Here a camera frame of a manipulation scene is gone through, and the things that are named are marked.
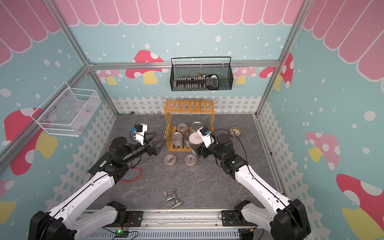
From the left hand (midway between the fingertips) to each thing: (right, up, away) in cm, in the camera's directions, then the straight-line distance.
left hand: (162, 139), depth 74 cm
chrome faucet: (+5, -32, +6) cm, 32 cm away
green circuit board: (-20, -46, -1) cm, 50 cm away
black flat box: (-42, -17, +17) cm, 48 cm away
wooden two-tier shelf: (+10, +18, +14) cm, 25 cm away
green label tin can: (+4, -1, +23) cm, 24 cm away
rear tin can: (+17, +7, +23) cm, 30 cm away
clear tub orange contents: (+14, -14, +16) cm, 25 cm away
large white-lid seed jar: (+17, -1, -1) cm, 17 cm away
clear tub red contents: (+1, -14, +16) cm, 21 cm away
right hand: (+18, 0, +3) cm, 18 cm away
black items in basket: (+18, +33, +16) cm, 41 cm away
